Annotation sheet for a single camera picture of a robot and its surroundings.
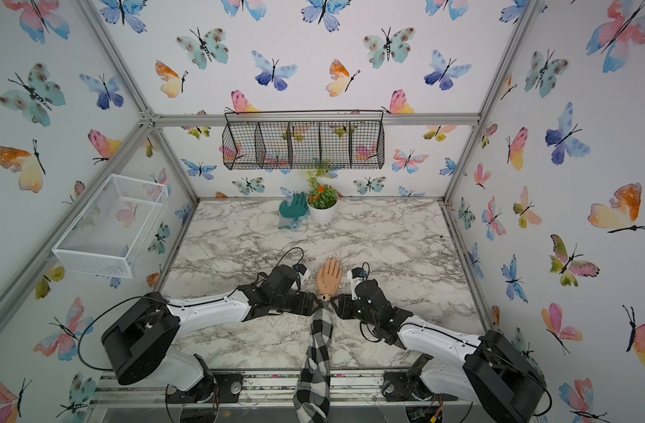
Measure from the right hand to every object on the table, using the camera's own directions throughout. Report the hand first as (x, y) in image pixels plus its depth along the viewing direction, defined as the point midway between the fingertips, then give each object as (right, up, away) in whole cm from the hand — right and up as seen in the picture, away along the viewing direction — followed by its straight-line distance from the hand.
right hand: (334, 299), depth 82 cm
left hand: (-5, -2, +2) cm, 6 cm away
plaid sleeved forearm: (-6, -21, -16) cm, 26 cm away
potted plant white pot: (-5, +33, +18) cm, 38 cm away
